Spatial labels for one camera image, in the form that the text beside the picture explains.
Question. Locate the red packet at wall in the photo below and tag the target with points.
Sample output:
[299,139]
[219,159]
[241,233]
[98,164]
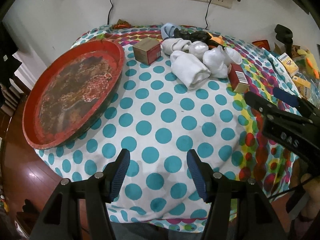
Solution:
[262,44]

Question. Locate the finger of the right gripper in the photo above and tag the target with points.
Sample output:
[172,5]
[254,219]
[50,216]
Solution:
[263,106]
[302,105]

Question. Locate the white plastic bag bundle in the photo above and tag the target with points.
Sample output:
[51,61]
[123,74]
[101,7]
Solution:
[218,60]

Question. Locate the brown red cardboard box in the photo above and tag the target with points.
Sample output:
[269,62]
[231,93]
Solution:
[147,50]

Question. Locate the black stand on right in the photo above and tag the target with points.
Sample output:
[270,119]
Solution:
[285,36]

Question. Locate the small yellow box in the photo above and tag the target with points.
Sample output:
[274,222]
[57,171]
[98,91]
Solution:
[303,86]

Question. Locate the yellow white medicine box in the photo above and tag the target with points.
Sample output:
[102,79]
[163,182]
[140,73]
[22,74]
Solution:
[289,64]

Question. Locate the white towel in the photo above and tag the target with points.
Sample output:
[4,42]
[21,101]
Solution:
[189,69]

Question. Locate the red orange snack wrapper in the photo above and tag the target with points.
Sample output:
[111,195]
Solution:
[121,24]

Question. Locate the round red wooden tray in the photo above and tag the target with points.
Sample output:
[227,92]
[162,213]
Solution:
[72,93]

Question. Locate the light blue cloth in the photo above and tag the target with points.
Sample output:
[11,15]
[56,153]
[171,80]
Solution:
[167,30]

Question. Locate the polka dot bed sheet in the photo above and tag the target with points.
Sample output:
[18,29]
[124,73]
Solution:
[158,120]

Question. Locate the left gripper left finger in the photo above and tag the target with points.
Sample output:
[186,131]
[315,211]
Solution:
[114,174]

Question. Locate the white sock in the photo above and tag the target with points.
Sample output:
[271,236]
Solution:
[175,44]

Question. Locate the red gold cigarette box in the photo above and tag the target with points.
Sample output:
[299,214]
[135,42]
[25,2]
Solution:
[238,80]

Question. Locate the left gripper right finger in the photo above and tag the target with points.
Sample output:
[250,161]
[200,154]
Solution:
[202,176]

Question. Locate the black plastic bag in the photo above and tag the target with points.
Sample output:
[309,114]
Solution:
[201,36]

